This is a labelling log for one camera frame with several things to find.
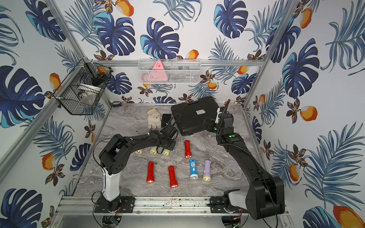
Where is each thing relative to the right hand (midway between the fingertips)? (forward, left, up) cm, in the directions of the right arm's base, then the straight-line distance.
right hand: (210, 120), depth 84 cm
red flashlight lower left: (-28, +34, -18) cm, 48 cm away
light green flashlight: (-11, +35, -17) cm, 40 cm away
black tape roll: (+32, +74, -19) cm, 83 cm away
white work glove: (+17, +39, -19) cm, 46 cm away
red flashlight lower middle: (-30, +21, -19) cm, 41 cm away
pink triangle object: (+26, +32, +15) cm, 44 cm away
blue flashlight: (-24, +10, -19) cm, 32 cm away
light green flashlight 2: (-12, +27, -18) cm, 35 cm away
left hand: (-5, +24, -19) cm, 31 cm away
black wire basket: (+9, +74, +15) cm, 76 cm away
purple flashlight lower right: (-26, +2, -19) cm, 32 cm away
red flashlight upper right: (-13, +13, -18) cm, 26 cm away
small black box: (+16, +30, -16) cm, 37 cm away
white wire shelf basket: (+29, +26, +15) cm, 42 cm away
